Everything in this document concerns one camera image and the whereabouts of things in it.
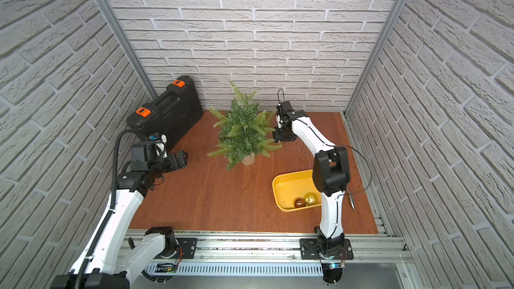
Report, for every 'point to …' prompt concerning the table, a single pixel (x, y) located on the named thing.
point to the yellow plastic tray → (295, 190)
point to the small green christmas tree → (243, 130)
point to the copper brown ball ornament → (300, 203)
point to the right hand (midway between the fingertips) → (282, 137)
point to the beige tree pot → (248, 160)
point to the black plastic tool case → (172, 114)
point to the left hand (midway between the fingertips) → (179, 152)
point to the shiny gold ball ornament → (310, 199)
